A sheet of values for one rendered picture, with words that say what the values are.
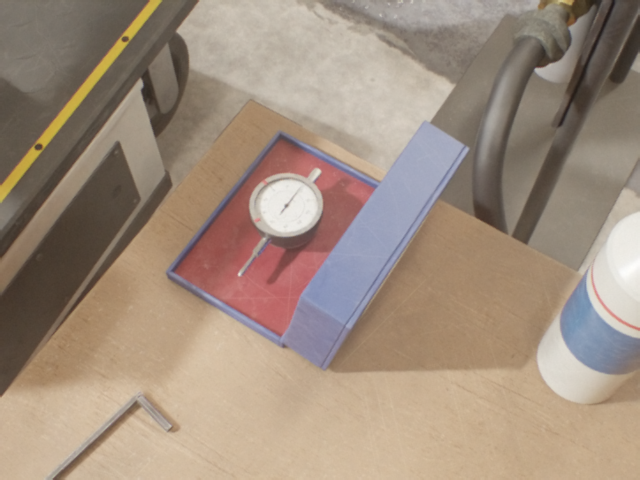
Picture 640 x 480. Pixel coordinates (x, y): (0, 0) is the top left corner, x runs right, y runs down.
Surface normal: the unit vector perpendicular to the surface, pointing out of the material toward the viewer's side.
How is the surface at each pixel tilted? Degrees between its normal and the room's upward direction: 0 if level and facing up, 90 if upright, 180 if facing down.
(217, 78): 0
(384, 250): 9
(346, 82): 0
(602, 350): 90
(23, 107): 0
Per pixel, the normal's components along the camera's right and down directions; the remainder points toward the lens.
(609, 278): -0.95, 0.26
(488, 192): -0.04, 0.40
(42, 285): 0.89, 0.40
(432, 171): 0.14, -0.38
